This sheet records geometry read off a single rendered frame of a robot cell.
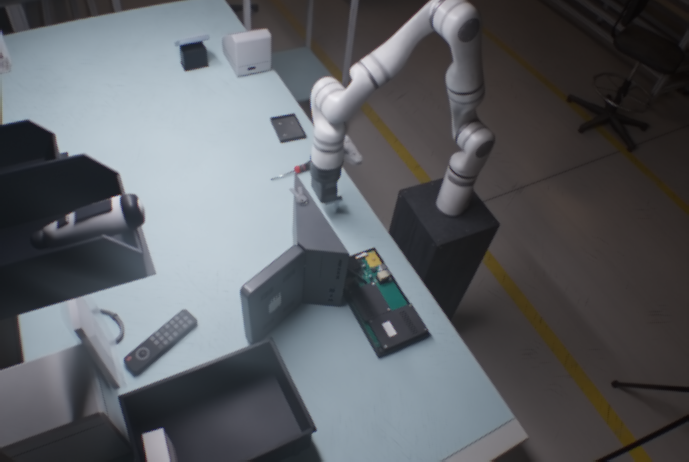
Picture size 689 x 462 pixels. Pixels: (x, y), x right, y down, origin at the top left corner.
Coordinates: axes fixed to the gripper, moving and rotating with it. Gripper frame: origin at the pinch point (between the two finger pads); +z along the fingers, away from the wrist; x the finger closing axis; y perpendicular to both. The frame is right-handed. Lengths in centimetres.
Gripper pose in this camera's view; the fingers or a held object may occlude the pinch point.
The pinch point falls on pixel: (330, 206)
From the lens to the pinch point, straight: 134.4
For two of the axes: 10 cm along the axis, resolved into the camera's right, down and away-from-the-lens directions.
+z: -1.0, 6.5, 7.5
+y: -9.0, 2.6, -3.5
